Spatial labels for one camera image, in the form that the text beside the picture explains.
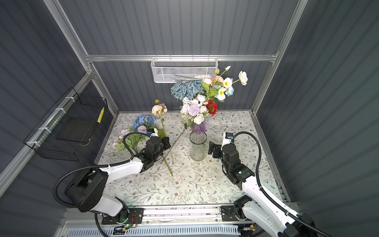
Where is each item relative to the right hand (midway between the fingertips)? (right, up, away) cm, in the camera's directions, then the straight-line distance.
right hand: (219, 143), depth 80 cm
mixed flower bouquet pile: (-49, +12, +22) cm, 55 cm away
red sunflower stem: (-3, +20, +7) cm, 22 cm away
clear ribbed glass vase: (-12, +2, +5) cm, 13 cm away
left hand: (-28, +2, +9) cm, 30 cm away
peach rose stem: (-37, +20, +14) cm, 44 cm away
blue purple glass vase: (-8, +9, +23) cm, 26 cm away
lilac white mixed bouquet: (-14, +18, -3) cm, 23 cm away
